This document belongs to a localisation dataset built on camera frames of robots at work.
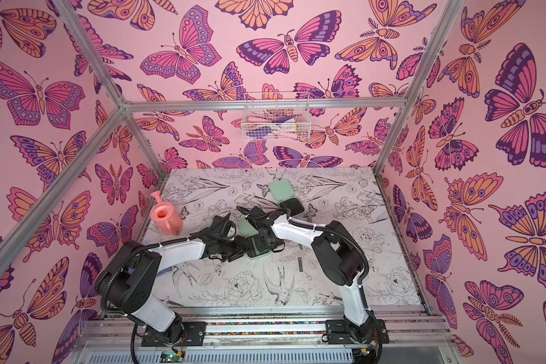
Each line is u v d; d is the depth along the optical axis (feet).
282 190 3.71
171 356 2.36
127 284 1.49
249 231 3.11
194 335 2.42
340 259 1.65
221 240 2.52
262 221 2.39
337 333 2.39
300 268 2.88
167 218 2.94
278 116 3.13
